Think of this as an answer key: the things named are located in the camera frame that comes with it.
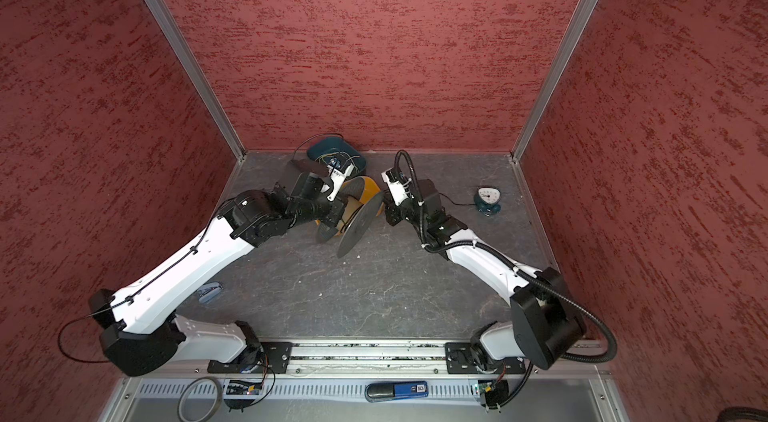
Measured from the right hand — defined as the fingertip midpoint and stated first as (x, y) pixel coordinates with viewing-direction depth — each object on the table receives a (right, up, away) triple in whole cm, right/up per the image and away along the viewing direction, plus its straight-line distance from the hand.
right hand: (382, 199), depth 82 cm
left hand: (-9, 0, -13) cm, 16 cm away
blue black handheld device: (+1, -43, -17) cm, 46 cm away
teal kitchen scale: (+36, -2, +20) cm, 42 cm away
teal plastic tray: (-24, +18, +34) cm, 45 cm away
